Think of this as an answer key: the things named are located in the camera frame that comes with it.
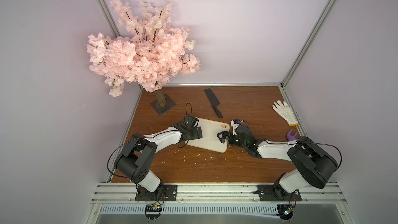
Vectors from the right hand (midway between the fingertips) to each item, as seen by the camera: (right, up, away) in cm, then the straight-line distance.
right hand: (222, 133), depth 89 cm
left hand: (-15, -1, +3) cm, 16 cm away
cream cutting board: (-7, 0, +9) cm, 11 cm away
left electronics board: (-35, -34, -17) cm, 52 cm away
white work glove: (+45, +11, +15) cm, 49 cm away
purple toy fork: (+43, -4, +4) cm, 43 cm away
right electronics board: (+26, -32, -19) cm, 46 cm away
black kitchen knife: (-4, +19, +23) cm, 30 cm away
